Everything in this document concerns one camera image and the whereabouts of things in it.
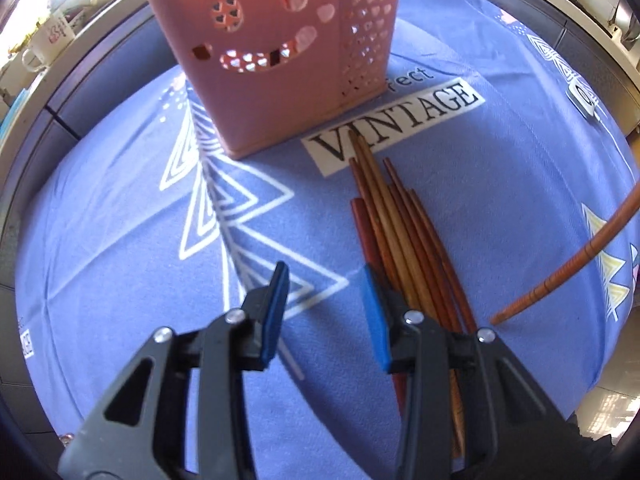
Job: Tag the ridged brown chopstick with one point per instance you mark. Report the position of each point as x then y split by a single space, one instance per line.
550 285

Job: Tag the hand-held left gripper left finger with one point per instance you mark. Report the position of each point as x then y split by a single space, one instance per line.
274 320

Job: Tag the white charger device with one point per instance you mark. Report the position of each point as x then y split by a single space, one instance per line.
582 100

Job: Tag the pink perforated utensil holder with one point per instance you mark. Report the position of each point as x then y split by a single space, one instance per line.
280 95

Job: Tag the black gas stove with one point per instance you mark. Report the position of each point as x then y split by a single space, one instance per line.
595 5

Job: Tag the blue printed tablecloth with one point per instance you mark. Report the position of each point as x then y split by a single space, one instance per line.
125 260

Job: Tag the bunch of wooden chopsticks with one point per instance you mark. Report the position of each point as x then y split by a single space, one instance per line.
395 220

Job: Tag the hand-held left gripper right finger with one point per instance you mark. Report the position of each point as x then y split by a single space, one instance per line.
378 325

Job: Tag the white enamel mug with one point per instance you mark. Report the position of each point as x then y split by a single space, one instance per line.
50 40

